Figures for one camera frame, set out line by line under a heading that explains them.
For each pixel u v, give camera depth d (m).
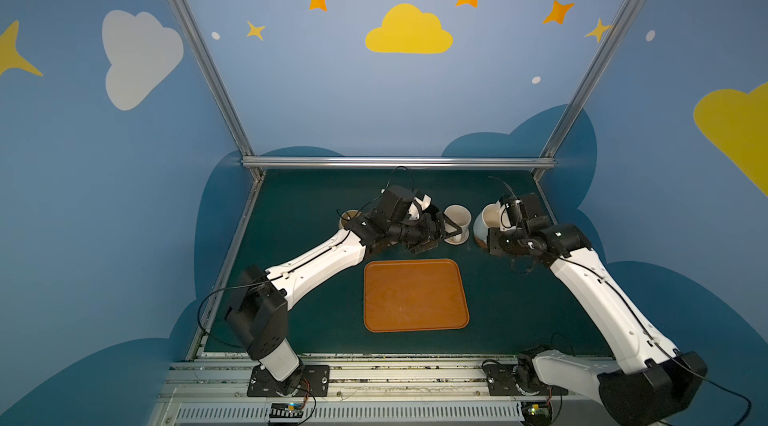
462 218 1.01
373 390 0.74
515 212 0.60
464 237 1.01
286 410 0.73
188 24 0.79
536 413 0.73
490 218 0.78
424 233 0.67
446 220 0.66
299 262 0.49
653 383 0.37
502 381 0.75
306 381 0.73
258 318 0.43
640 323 0.42
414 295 0.90
